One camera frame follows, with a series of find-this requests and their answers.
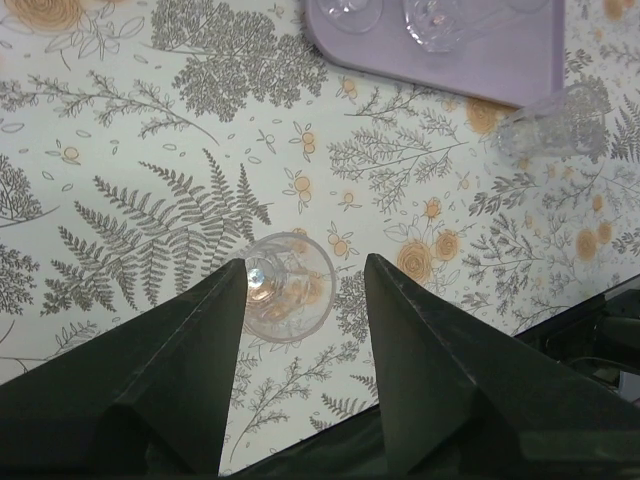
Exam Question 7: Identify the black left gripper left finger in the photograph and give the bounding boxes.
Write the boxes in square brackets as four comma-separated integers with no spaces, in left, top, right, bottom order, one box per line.
[1,259,247,476]

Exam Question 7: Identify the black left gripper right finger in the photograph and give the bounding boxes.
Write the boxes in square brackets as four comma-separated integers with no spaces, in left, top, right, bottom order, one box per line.
[364,254,639,476]

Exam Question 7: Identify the small clear tumbler front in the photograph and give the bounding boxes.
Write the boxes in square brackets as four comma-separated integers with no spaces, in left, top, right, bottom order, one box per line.
[238,232,337,343]

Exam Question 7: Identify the small clear shot glass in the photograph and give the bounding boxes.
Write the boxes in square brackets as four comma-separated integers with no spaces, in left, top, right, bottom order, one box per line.
[496,84,608,158]

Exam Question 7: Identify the clear faceted tumbler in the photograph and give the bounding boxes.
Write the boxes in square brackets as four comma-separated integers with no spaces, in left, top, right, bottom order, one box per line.
[403,0,478,53]

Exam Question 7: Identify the tall clear champagne flute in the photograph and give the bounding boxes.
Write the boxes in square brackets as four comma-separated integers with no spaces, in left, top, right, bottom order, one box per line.
[316,0,383,34]

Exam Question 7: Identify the lavender plastic tray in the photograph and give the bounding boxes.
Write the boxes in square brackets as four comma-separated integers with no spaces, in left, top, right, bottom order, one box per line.
[305,1,565,107]

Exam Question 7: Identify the floral patterned table mat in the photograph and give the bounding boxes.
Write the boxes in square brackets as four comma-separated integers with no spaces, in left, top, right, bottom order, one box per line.
[1,1,639,474]

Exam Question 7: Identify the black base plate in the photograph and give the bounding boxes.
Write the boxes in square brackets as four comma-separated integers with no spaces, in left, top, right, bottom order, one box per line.
[219,277,639,476]

